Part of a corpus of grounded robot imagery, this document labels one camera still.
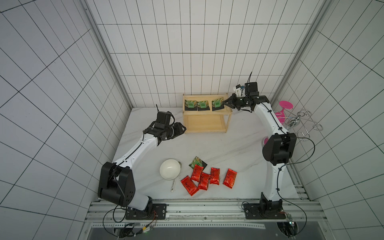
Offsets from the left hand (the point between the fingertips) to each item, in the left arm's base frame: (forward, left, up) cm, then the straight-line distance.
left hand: (182, 132), depth 85 cm
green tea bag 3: (+18, -22, +6) cm, 29 cm away
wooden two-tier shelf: (+21, -16, -16) cm, 30 cm away
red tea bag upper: (-18, -9, -14) cm, 25 cm away
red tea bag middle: (-23, -13, -14) cm, 30 cm away
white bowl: (-16, +7, -14) cm, 23 cm away
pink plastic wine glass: (+11, -60, +4) cm, 61 cm away
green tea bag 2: (+17, -12, +5) cm, 22 cm away
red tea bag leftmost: (-25, -5, -14) cm, 30 cm away
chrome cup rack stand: (-1, -62, +13) cm, 64 cm away
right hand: (+17, -21, +9) cm, 28 cm away
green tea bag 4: (-11, -9, -16) cm, 21 cm away
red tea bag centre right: (-22, -19, -14) cm, 32 cm away
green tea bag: (+18, -5, +5) cm, 19 cm away
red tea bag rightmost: (-21, -27, -14) cm, 38 cm away
